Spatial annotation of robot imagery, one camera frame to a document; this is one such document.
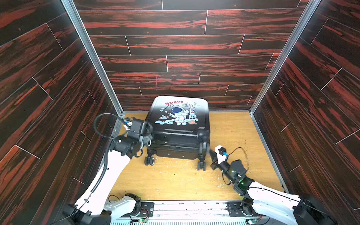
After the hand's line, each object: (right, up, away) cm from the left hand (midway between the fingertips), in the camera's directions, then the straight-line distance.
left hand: (142, 135), depth 74 cm
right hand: (+39, -9, +6) cm, 41 cm away
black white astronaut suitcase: (+21, +3, +1) cm, 21 cm away
